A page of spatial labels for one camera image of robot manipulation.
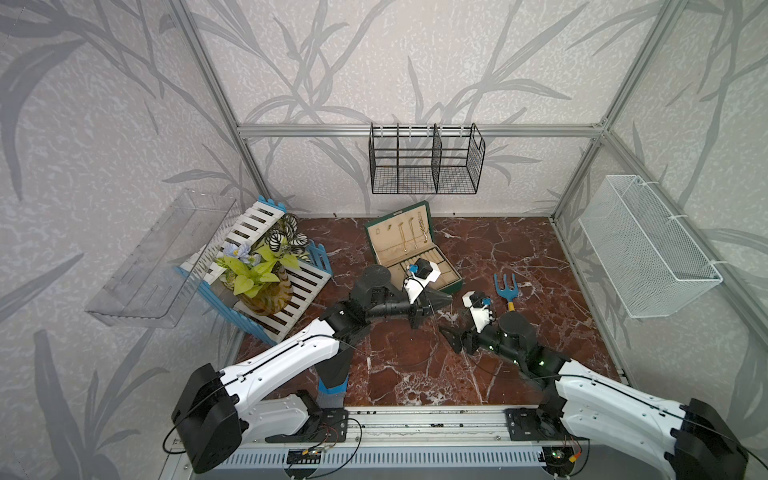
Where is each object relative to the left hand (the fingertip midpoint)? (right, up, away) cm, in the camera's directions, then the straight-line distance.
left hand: (448, 302), depth 65 cm
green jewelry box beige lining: (-11, +14, +34) cm, 38 cm away
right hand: (+2, -6, +12) cm, 14 cm away
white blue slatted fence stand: (-53, +18, +17) cm, 58 cm away
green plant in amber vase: (-46, +5, +8) cm, 47 cm away
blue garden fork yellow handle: (+26, -4, +33) cm, 42 cm away
